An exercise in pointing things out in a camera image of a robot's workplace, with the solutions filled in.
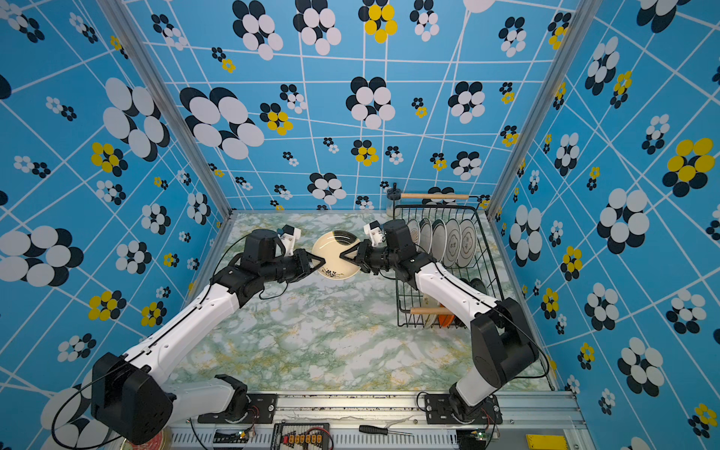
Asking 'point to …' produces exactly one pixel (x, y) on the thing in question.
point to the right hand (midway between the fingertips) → (345, 256)
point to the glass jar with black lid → (393, 204)
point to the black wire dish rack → (457, 237)
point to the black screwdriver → (380, 429)
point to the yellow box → (538, 442)
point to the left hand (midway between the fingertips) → (329, 259)
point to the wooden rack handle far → (434, 196)
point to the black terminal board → (301, 436)
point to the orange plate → (445, 320)
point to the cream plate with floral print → (329, 246)
